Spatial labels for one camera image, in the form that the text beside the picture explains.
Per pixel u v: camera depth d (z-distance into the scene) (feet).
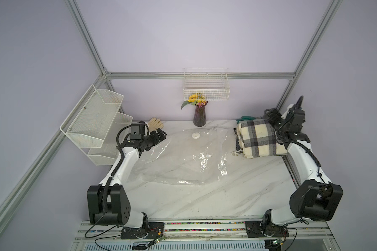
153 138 2.50
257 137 3.12
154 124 3.88
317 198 1.40
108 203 1.37
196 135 3.42
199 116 3.76
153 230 2.40
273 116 2.36
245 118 4.00
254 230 2.40
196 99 3.25
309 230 2.45
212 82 3.11
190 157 3.14
